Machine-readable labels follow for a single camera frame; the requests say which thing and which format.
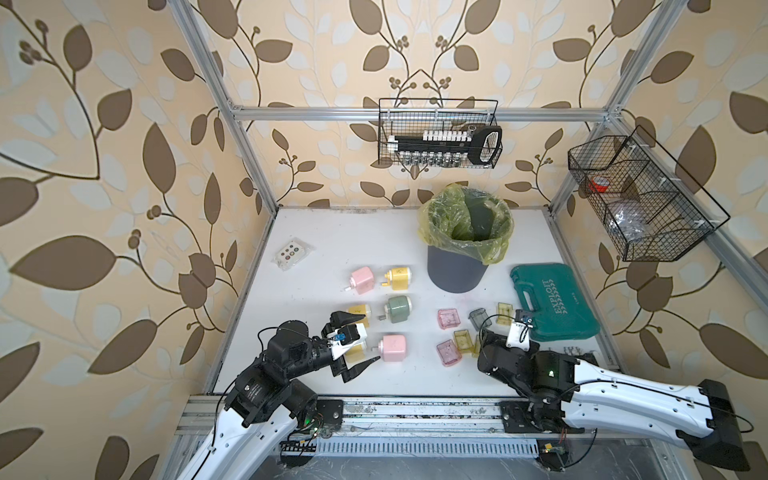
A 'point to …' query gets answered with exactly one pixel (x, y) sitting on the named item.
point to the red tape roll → (599, 184)
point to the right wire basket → (652, 208)
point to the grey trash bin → (454, 271)
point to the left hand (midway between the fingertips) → (364, 331)
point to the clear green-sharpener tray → (479, 319)
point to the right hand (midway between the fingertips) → (496, 338)
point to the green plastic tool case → (553, 299)
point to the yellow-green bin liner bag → (469, 220)
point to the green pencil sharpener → (397, 308)
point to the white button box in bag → (292, 252)
